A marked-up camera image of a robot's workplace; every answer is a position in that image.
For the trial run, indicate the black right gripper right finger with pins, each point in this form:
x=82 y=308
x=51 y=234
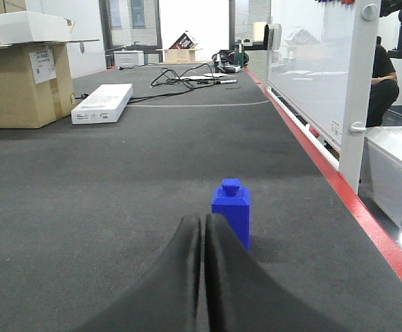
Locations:
x=235 y=290

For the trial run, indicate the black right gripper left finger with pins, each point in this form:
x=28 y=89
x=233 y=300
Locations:
x=166 y=283

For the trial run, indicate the blue plastic box slanted corners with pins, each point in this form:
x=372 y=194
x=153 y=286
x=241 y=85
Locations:
x=233 y=207

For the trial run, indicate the conveyor with dark grey belt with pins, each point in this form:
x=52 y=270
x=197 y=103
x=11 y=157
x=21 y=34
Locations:
x=117 y=180

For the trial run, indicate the flat white carton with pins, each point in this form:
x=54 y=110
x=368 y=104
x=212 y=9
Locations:
x=103 y=103

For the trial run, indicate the white cabinet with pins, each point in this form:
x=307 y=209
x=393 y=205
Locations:
x=391 y=166

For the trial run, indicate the marker pen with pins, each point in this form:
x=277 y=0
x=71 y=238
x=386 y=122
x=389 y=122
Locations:
x=226 y=82

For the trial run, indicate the white paper sheets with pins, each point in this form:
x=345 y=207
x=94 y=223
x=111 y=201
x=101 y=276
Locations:
x=200 y=76

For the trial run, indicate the white box-shaped device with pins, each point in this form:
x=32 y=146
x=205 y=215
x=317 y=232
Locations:
x=128 y=58

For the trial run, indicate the open cardboard box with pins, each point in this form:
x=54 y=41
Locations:
x=180 y=55

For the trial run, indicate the black device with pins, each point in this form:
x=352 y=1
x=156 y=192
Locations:
x=230 y=58

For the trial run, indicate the dark red box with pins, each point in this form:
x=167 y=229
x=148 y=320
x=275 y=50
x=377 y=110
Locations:
x=185 y=41

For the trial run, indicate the large cardboard box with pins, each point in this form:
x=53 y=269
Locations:
x=10 y=93

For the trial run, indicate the person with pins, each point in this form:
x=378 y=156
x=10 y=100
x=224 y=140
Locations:
x=380 y=86

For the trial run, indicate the whiteboard eraser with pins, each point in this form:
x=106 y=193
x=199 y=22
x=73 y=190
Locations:
x=272 y=36

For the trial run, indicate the white cardboard box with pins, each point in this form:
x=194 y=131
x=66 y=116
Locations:
x=31 y=27

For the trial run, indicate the whiteboard with white frame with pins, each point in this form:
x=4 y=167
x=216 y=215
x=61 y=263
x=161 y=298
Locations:
x=308 y=86

